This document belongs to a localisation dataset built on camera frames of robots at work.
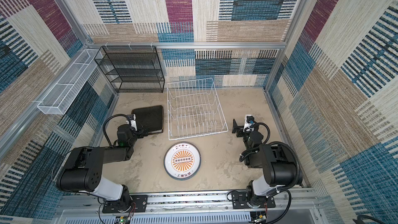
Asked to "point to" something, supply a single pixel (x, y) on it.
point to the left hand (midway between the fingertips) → (137, 122)
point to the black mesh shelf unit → (132, 69)
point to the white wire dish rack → (194, 109)
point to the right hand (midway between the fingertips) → (242, 120)
